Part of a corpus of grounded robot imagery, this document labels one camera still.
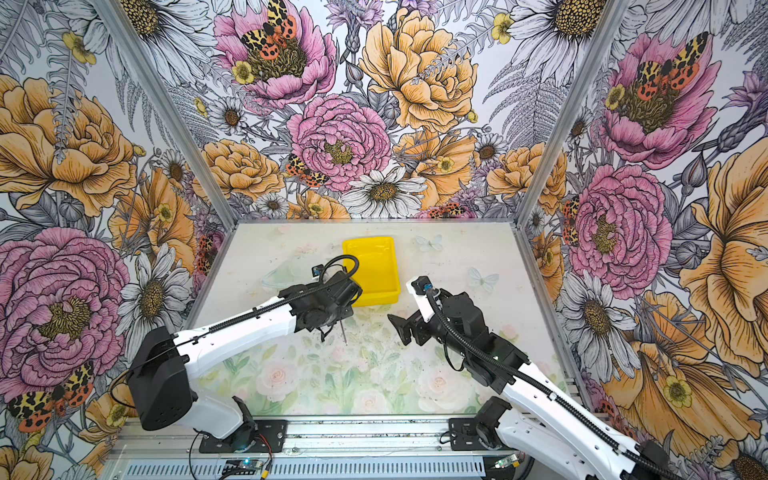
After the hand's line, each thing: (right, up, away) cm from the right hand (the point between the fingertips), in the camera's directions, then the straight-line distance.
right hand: (406, 314), depth 72 cm
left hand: (-18, -2, +11) cm, 21 cm away
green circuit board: (-36, -35, -1) cm, 50 cm away
